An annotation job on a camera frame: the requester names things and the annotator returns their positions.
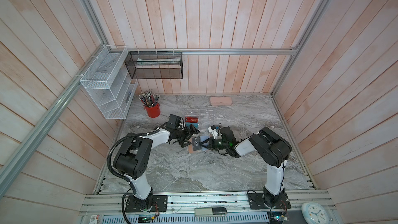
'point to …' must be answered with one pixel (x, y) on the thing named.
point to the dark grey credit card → (196, 143)
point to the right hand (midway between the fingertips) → (199, 144)
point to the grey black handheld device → (210, 211)
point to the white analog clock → (314, 213)
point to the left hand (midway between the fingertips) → (196, 138)
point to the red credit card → (191, 120)
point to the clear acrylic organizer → (201, 119)
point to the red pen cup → (154, 111)
